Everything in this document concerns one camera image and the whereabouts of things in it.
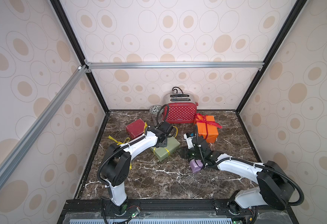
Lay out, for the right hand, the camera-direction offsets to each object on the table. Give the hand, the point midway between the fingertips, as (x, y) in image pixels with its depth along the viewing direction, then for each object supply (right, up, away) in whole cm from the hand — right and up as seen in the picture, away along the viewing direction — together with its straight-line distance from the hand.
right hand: (184, 147), depth 86 cm
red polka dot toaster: (0, +26, +14) cm, 30 cm away
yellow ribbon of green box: (-26, +13, +15) cm, 32 cm away
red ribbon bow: (+15, +18, +14) cm, 27 cm away
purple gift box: (+5, -7, -12) cm, 15 cm away
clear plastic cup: (-16, +19, +25) cm, 35 cm away
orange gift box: (+20, +9, +6) cm, 23 cm away
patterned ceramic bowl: (-20, +27, +34) cm, 47 cm away
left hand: (-12, +3, +4) cm, 13 cm away
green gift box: (-14, -4, +3) cm, 15 cm away
